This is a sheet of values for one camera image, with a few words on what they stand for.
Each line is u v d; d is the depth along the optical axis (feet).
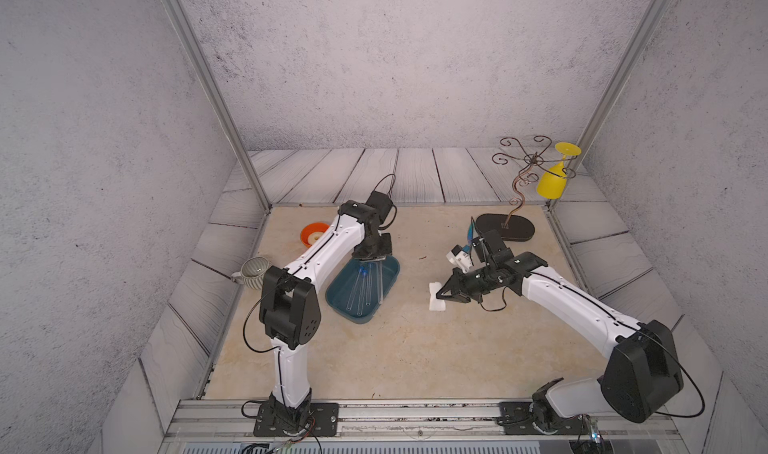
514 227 3.63
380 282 2.77
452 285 2.29
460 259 2.53
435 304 2.54
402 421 2.43
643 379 1.32
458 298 2.30
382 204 2.39
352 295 3.12
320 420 2.38
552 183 3.16
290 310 1.62
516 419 2.38
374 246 2.44
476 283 2.25
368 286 3.14
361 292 3.14
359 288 3.15
